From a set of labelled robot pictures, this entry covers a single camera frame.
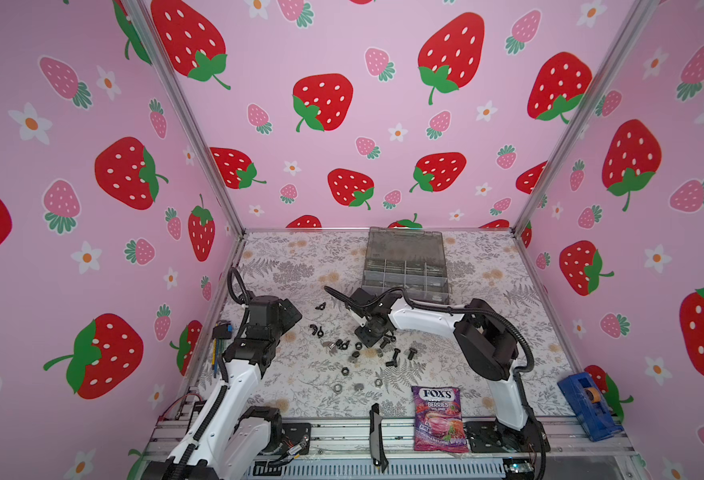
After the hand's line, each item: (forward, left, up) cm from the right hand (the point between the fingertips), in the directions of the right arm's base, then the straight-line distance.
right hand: (364, 335), depth 93 cm
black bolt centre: (-2, -6, +1) cm, 7 cm away
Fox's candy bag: (-23, -22, +1) cm, 32 cm away
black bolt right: (-4, -15, 0) cm, 16 cm away
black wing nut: (+8, +16, +1) cm, 18 cm away
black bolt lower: (-8, -10, +1) cm, 13 cm away
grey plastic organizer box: (+34, -13, 0) cm, 36 cm away
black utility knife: (-28, -6, +1) cm, 28 cm away
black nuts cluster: (-4, +6, 0) cm, 7 cm away
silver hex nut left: (-17, +6, 0) cm, 18 cm away
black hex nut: (-12, +4, -1) cm, 13 cm away
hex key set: (-5, +45, +2) cm, 46 cm away
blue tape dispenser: (-15, -59, +3) cm, 61 cm away
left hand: (-2, +23, +13) cm, 27 cm away
